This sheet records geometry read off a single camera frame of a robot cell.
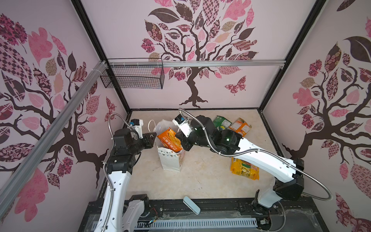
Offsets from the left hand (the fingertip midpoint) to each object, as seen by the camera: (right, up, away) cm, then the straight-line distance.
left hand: (155, 137), depth 72 cm
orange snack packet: (+8, -1, -4) cm, 9 cm away
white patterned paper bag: (+8, -12, -1) cm, 15 cm away
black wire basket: (-20, +41, +23) cm, 51 cm away
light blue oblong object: (+17, -34, -1) cm, 38 cm away
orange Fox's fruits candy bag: (+56, +5, +33) cm, 65 cm away
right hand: (+11, +2, -9) cm, 14 cm away
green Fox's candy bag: (+42, +7, +35) cm, 55 cm away
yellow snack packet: (+47, -19, +11) cm, 52 cm away
